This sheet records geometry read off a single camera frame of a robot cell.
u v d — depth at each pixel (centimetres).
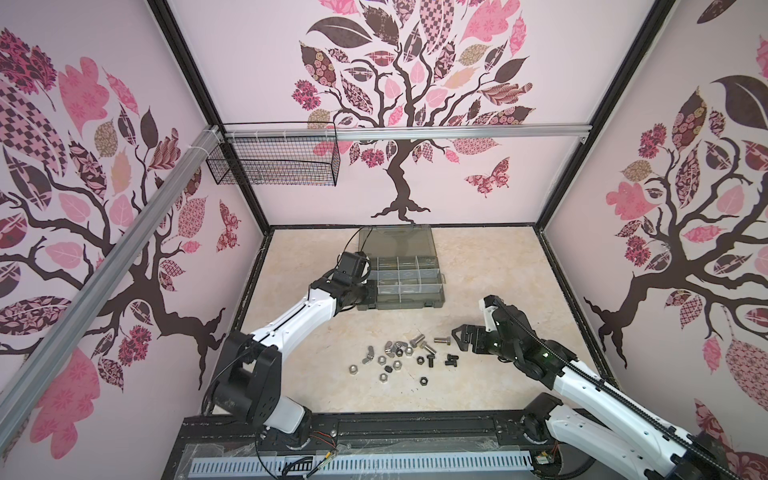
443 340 88
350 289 67
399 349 87
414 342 88
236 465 70
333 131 90
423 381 81
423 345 87
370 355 85
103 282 52
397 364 85
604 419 48
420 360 85
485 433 75
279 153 95
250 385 42
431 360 85
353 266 67
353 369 83
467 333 71
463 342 71
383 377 83
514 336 59
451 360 85
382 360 85
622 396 47
